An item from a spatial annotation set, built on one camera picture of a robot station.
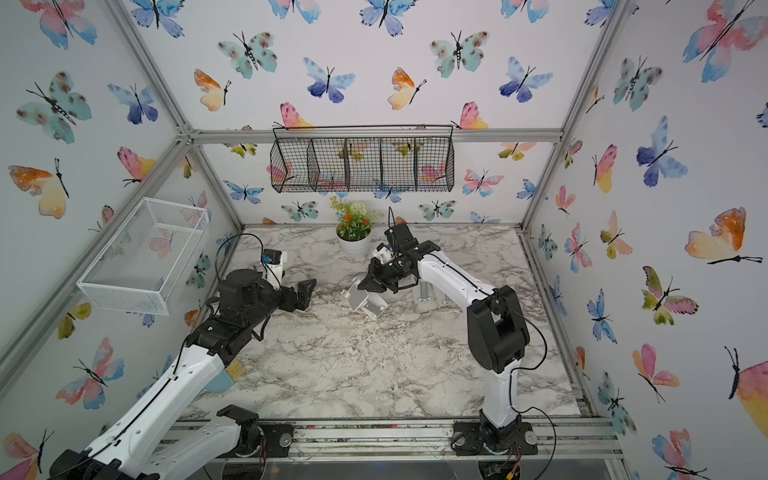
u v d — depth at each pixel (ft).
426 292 3.23
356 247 3.44
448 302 1.91
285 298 2.23
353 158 3.23
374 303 2.84
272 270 2.07
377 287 2.56
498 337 1.64
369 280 2.49
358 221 3.23
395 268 2.43
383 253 2.77
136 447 1.32
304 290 2.28
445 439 2.48
